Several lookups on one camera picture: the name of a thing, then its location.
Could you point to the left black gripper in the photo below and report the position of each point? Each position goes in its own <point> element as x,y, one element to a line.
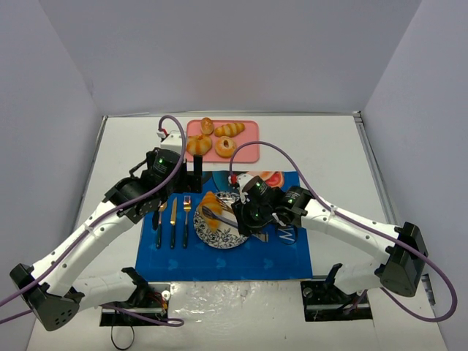
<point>194,181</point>

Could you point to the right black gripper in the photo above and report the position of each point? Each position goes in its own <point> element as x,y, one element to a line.
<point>240,216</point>

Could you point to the striped croissant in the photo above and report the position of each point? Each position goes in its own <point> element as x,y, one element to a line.
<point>229,130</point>
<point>210,201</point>

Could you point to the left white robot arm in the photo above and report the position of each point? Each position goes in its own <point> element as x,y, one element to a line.
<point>52,287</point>

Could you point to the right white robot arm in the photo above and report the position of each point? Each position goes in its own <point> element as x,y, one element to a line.
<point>397,253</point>

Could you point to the round striped bun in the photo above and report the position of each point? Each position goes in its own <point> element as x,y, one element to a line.
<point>199,145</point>

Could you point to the sugared donut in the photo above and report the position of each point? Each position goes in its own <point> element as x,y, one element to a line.
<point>225,147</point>

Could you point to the small round bun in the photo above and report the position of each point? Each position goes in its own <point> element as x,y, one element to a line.
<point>206,126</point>

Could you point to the blue floral plate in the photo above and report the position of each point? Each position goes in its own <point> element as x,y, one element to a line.
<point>226,237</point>

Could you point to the blue cartoon placemat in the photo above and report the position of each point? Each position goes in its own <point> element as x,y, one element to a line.
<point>284,257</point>

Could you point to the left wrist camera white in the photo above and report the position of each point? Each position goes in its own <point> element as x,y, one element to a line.
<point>170,140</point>

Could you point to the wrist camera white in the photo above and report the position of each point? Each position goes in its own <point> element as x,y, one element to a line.
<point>170,140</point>
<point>238,182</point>

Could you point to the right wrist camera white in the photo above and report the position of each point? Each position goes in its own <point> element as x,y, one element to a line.
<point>238,182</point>

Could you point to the gold fork green handle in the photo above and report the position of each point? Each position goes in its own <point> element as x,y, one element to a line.
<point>187,209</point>

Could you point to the gold spoon green handle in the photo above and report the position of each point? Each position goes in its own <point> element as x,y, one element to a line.
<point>159,227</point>

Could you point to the gold knife green handle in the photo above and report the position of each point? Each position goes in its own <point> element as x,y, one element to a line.
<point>173,218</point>

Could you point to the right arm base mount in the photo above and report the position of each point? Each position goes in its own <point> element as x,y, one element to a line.
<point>322,303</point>

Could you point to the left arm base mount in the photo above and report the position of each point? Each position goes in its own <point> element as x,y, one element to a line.
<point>151,302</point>

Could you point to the aluminium rail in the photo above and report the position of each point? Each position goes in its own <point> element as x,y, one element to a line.
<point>385,201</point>

